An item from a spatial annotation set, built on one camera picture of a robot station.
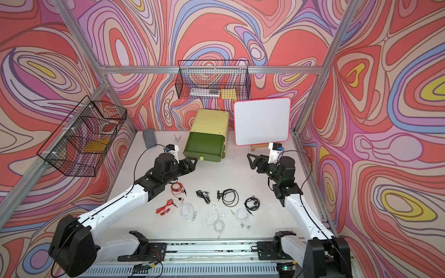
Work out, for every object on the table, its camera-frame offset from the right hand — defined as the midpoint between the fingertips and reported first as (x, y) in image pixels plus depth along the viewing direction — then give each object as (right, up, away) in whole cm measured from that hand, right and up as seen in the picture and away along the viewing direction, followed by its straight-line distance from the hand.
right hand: (254, 159), depth 81 cm
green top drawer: (-23, +6, +10) cm, 26 cm away
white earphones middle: (-19, -29, +2) cm, 35 cm away
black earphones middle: (-11, -21, +9) cm, 25 cm away
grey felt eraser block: (-65, +12, +33) cm, 74 cm away
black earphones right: (0, -23, +7) cm, 24 cm away
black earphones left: (-25, -20, +10) cm, 33 cm away
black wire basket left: (-76, +6, -8) cm, 77 cm away
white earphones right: (-6, -28, +3) cm, 29 cm away
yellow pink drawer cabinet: (-21, +20, +14) cm, 32 cm away
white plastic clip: (-48, +11, +33) cm, 59 cm away
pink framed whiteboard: (+8, +21, +20) cm, 30 cm away
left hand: (-28, -1, 0) cm, 28 cm away
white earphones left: (-33, -26, +5) cm, 43 cm away
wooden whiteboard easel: (+4, +6, +25) cm, 26 cm away
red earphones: (-40, -17, +12) cm, 45 cm away
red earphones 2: (-45, -26, +5) cm, 52 cm away
